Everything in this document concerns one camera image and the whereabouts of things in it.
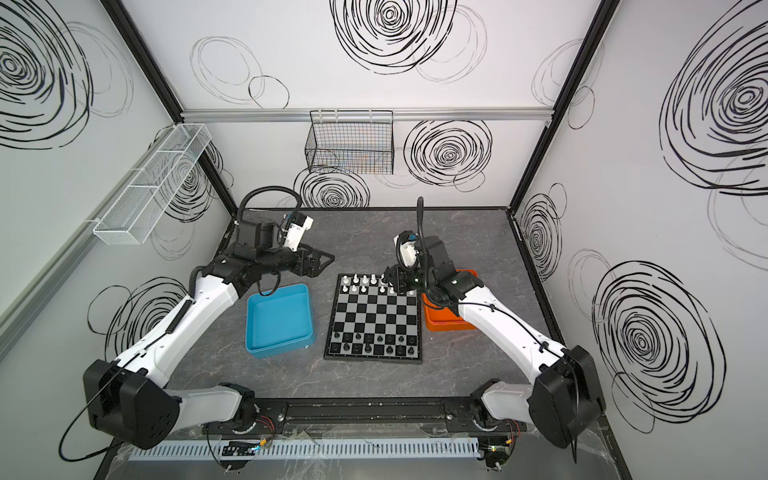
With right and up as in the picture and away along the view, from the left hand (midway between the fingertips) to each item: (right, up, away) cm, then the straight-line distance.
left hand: (324, 252), depth 77 cm
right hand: (+15, -6, 0) cm, 17 cm away
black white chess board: (+11, -22, +12) cm, 27 cm away
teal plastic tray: (-15, -21, +10) cm, 28 cm away
